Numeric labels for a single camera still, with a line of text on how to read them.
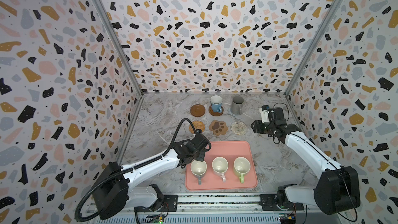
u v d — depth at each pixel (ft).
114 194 1.29
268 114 2.30
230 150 3.10
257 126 2.50
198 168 2.74
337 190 1.34
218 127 3.36
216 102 3.48
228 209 2.40
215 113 3.59
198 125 3.39
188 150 1.98
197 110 3.61
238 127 3.37
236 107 3.41
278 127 2.08
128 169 1.42
